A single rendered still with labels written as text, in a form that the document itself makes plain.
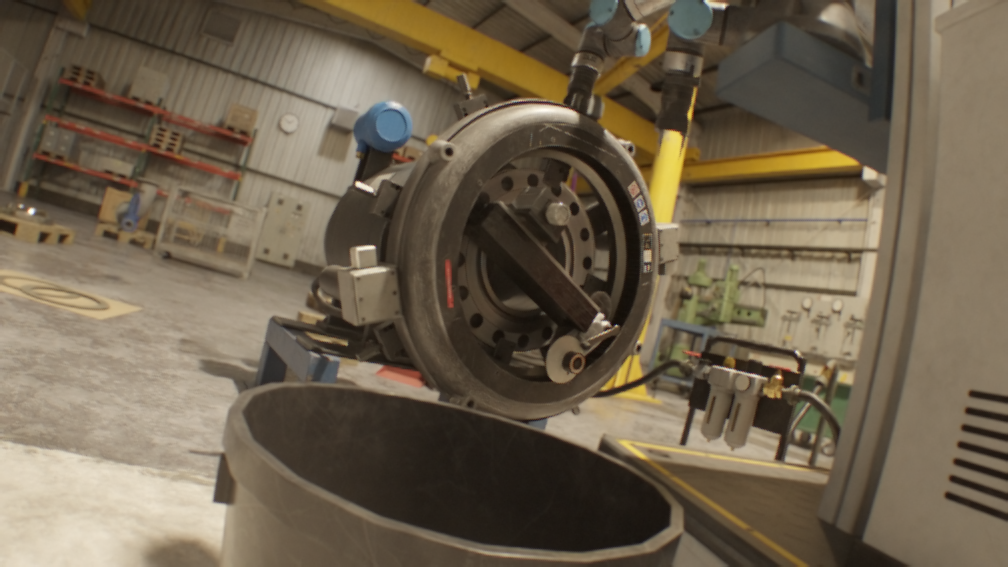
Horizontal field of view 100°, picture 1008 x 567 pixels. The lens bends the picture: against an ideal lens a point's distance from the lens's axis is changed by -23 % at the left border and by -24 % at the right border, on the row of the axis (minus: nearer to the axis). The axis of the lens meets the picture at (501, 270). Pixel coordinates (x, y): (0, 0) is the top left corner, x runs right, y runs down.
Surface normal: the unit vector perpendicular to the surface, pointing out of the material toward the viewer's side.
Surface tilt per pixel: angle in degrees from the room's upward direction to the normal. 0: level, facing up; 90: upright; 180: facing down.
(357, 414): 87
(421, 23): 90
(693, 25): 114
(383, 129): 90
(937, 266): 90
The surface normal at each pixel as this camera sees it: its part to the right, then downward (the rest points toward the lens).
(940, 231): -0.95, -0.26
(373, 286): 0.56, 0.08
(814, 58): 0.18, -0.03
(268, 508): -0.58, -0.21
